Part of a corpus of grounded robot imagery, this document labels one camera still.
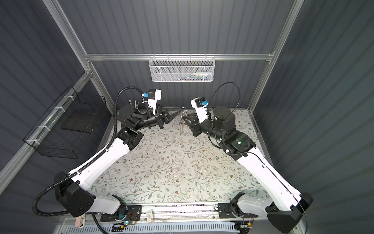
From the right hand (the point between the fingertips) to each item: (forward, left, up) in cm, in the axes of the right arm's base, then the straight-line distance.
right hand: (187, 118), depth 61 cm
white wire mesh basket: (+74, +7, -20) cm, 77 cm away
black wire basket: (+2, +62, -11) cm, 63 cm away
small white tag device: (-31, +20, -39) cm, 54 cm away
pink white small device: (-33, +53, -36) cm, 72 cm away
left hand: (-1, +1, +5) cm, 5 cm away
